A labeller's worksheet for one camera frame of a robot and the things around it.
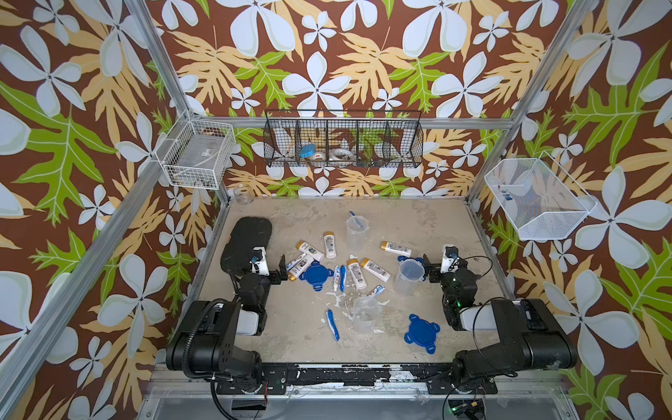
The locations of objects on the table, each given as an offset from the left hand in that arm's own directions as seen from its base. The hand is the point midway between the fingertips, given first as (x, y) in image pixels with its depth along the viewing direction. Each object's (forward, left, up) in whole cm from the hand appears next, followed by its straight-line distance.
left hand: (270, 253), depth 89 cm
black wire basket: (+40, -26, +19) cm, 51 cm away
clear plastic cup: (+9, -30, +3) cm, 32 cm away
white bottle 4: (-1, -38, -9) cm, 39 cm away
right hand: (+1, -59, -1) cm, 59 cm away
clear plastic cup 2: (-7, -48, -1) cm, 48 cm away
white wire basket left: (+25, +25, +24) cm, 42 cm away
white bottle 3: (-2, -31, -9) cm, 32 cm away
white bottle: (+8, -47, -9) cm, 48 cm away
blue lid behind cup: (+5, -49, -11) cm, 50 cm away
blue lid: (-2, -16, -11) cm, 19 cm away
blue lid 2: (-23, -51, -10) cm, 57 cm away
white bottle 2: (+8, -11, -9) cm, 16 cm away
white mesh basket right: (+10, -88, +17) cm, 90 cm away
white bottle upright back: (+13, -20, -9) cm, 25 cm away
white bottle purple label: (-2, -8, -8) cm, 12 cm away
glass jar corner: (+37, +20, -9) cm, 43 cm away
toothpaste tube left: (+4, -9, -10) cm, 14 cm away
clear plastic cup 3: (-16, -33, -11) cm, 39 cm away
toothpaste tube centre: (-4, -23, -9) cm, 26 cm away
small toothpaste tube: (-10, -37, -10) cm, 40 cm away
